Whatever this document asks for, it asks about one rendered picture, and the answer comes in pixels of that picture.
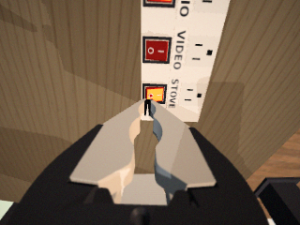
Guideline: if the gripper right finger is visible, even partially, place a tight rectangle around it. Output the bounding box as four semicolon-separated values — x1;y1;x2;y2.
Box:
148;98;270;225

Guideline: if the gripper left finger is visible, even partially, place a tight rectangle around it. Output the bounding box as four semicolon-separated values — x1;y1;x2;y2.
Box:
7;98;148;225

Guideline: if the white power strip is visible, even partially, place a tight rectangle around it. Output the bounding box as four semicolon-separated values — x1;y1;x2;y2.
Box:
142;0;230;122

